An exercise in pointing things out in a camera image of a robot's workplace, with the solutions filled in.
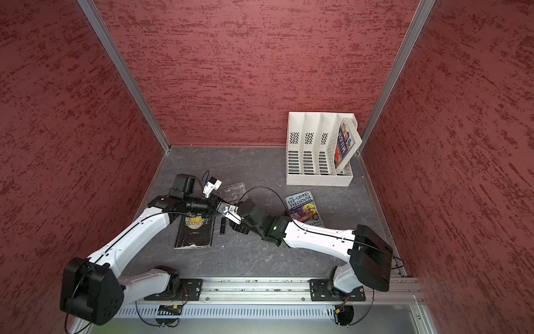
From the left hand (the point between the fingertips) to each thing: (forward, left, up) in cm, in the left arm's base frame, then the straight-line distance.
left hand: (230, 212), depth 75 cm
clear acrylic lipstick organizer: (+16, +3, -13) cm, 21 cm away
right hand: (+1, -2, -2) cm, 3 cm away
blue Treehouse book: (+9, -29, -15) cm, 34 cm away
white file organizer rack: (+49, -37, -16) cm, 63 cm away
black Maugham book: (-2, +17, -15) cm, 23 cm away
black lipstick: (+2, +7, -17) cm, 19 cm away
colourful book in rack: (+35, -51, +3) cm, 62 cm away
